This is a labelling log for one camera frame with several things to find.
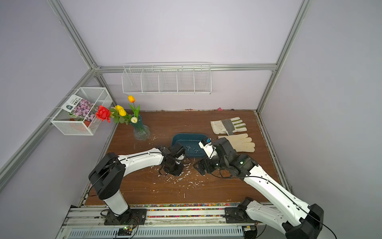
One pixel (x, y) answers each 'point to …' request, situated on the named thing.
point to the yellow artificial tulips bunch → (119, 114)
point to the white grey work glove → (228, 127)
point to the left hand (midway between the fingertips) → (178, 174)
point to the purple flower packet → (79, 108)
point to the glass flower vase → (141, 131)
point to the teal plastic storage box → (190, 143)
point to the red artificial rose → (103, 113)
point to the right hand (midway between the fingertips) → (200, 161)
